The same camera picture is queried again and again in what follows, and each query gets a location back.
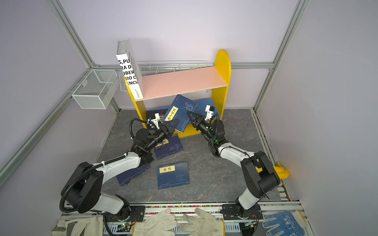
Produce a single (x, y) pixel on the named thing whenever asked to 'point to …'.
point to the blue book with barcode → (178, 110)
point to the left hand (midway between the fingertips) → (180, 123)
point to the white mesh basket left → (99, 89)
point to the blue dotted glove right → (291, 223)
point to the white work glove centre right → (207, 226)
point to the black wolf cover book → (162, 111)
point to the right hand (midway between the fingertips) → (186, 114)
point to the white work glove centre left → (160, 224)
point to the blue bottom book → (173, 175)
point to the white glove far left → (86, 226)
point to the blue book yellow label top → (172, 145)
